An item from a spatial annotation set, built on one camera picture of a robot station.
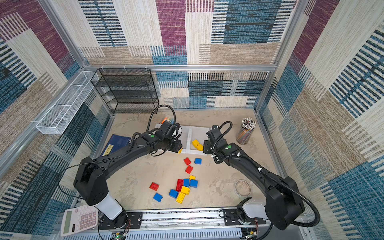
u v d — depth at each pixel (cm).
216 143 62
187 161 94
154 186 83
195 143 97
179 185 84
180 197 79
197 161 93
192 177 86
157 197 81
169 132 66
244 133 92
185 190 81
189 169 89
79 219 72
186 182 84
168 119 112
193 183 84
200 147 98
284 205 41
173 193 80
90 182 44
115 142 101
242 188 83
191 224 73
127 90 110
